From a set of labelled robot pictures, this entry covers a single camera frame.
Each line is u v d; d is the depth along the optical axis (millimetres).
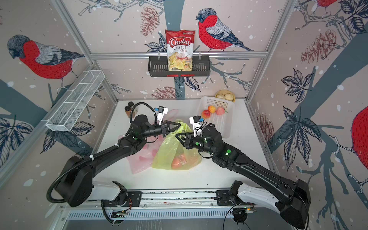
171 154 721
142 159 873
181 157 815
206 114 1037
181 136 665
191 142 586
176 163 797
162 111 672
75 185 411
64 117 712
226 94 1190
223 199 727
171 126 711
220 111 1063
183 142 652
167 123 696
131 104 1067
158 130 667
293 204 377
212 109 1070
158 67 947
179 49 849
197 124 612
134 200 731
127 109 1033
